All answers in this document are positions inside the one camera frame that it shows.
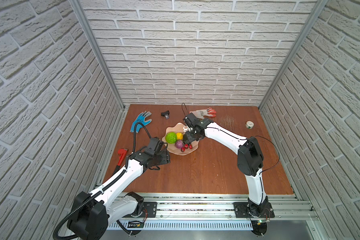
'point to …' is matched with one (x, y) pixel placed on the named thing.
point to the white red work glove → (202, 113)
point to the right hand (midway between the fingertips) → (192, 134)
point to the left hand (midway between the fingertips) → (165, 155)
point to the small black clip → (166, 114)
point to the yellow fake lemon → (179, 136)
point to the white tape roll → (249, 124)
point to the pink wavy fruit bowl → (179, 127)
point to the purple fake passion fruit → (179, 144)
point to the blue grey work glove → (140, 118)
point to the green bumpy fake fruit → (171, 137)
